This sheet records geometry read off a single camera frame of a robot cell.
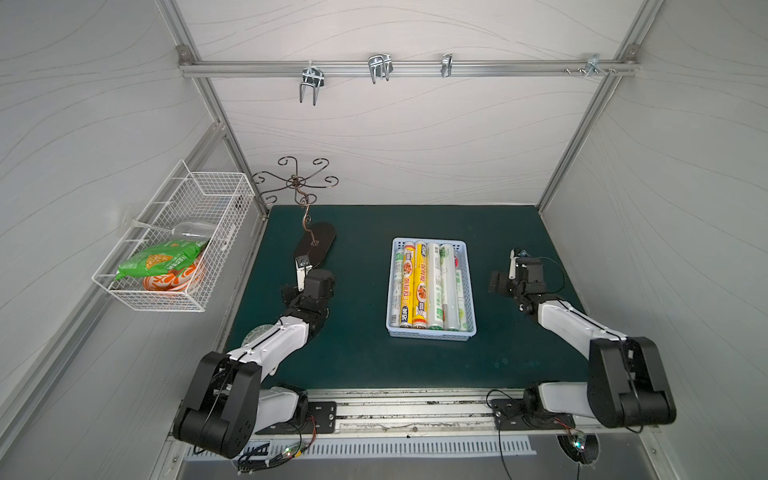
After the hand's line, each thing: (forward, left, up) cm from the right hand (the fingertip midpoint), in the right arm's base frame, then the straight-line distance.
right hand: (511, 275), depth 92 cm
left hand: (-7, +63, +3) cm, 63 cm away
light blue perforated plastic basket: (+10, +14, -3) cm, 17 cm away
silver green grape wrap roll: (-5, +24, +1) cm, 25 cm away
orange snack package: (-21, +82, +26) cm, 89 cm away
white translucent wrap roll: (-4, +36, -3) cm, 36 cm away
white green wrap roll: (-5, +19, -1) cm, 20 cm away
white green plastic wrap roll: (-9, +16, -3) cm, 18 cm away
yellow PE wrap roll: (-5, +32, 0) cm, 32 cm away
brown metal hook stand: (+15, +66, -4) cm, 67 cm away
